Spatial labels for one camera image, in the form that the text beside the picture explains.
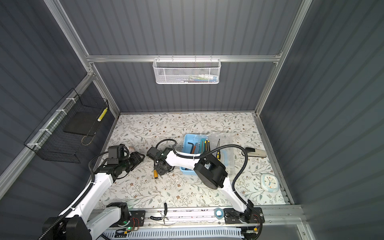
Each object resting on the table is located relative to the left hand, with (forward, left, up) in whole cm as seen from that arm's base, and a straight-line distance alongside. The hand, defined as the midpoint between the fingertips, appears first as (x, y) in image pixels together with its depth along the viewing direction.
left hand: (142, 157), depth 85 cm
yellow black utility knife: (+7, -38, -1) cm, 39 cm away
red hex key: (+10, -30, -9) cm, 33 cm away
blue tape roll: (-27, -39, -10) cm, 49 cm away
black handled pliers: (-29, -13, -10) cm, 33 cm away
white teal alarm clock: (-16, -71, -7) cm, 73 cm away
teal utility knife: (+6, -35, -1) cm, 36 cm away
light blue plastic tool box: (+16, -32, -6) cm, 36 cm away
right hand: (-4, -11, -11) cm, 16 cm away
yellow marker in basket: (+15, +20, +18) cm, 31 cm away
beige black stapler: (+3, -67, -5) cm, 67 cm away
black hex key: (+11, -29, -9) cm, 32 cm away
